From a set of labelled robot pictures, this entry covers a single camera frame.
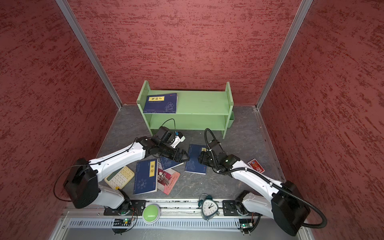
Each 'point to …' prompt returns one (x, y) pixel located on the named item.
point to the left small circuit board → (122, 222)
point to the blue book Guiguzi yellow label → (161, 103)
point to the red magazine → (166, 179)
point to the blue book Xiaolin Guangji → (192, 164)
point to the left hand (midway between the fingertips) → (182, 160)
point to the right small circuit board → (245, 223)
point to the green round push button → (151, 213)
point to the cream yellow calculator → (119, 178)
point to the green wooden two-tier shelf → (197, 110)
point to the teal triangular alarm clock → (209, 207)
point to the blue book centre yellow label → (167, 163)
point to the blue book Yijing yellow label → (146, 177)
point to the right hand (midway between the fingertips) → (201, 162)
